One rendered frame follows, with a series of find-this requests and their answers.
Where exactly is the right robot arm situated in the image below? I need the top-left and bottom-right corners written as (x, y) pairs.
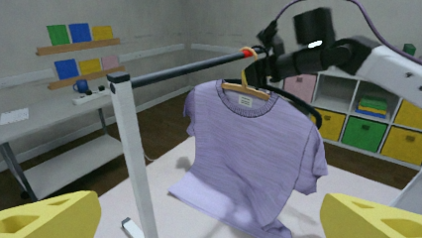
top-left (258, 6), bottom-right (422, 215)

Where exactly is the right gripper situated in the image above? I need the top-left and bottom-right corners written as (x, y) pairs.
top-left (242, 50), bottom-right (303, 86)

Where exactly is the black clothes hanger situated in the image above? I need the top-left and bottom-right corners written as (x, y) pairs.
top-left (224, 45), bottom-right (323, 130)

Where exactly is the white clothes rack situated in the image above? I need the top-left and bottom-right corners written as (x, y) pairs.
top-left (106, 51), bottom-right (254, 238)

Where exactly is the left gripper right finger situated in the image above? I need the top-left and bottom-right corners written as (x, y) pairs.
top-left (319, 193), bottom-right (422, 238)

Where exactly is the lavender t-shirt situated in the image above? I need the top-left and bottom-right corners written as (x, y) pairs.
top-left (167, 78), bottom-right (328, 238)

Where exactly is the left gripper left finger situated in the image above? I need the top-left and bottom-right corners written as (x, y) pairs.
top-left (0, 191), bottom-right (102, 238)

